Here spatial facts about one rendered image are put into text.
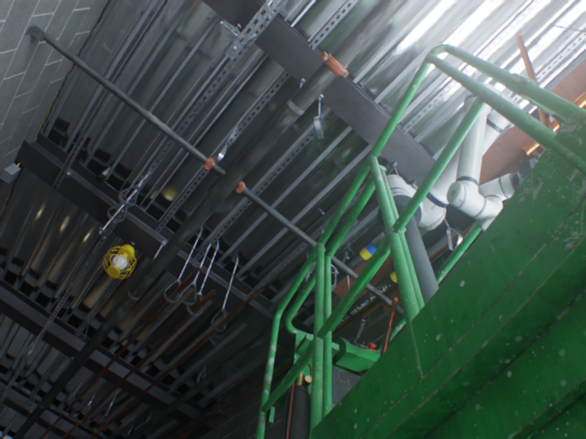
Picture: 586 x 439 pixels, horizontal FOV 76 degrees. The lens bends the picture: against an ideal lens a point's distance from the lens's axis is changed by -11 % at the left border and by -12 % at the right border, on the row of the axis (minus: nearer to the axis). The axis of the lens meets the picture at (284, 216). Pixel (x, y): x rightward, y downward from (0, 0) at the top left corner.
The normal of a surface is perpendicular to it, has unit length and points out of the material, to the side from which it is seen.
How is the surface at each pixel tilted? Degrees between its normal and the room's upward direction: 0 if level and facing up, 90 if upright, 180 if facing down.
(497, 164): 180
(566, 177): 90
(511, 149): 180
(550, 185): 90
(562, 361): 90
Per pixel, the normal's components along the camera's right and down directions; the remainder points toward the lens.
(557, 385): -0.91, -0.40
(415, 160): -0.08, 0.50
